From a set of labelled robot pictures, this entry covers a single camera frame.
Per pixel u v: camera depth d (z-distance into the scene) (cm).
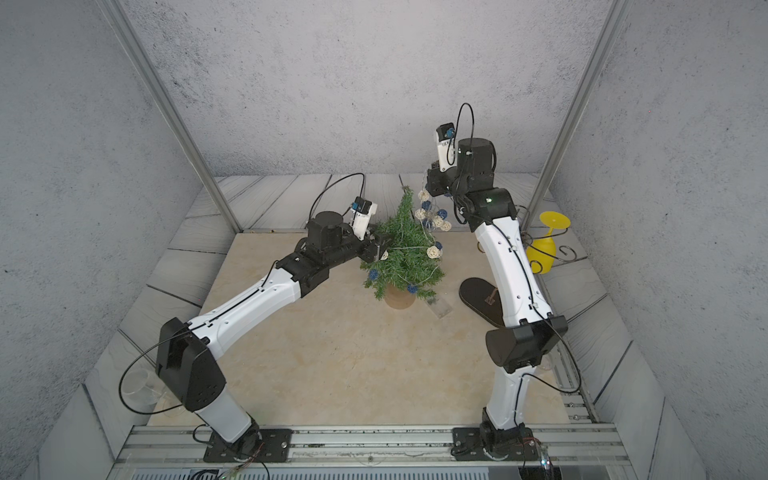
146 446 74
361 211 65
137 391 67
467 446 73
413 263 76
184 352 46
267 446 72
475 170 53
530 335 45
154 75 80
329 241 61
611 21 71
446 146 62
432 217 78
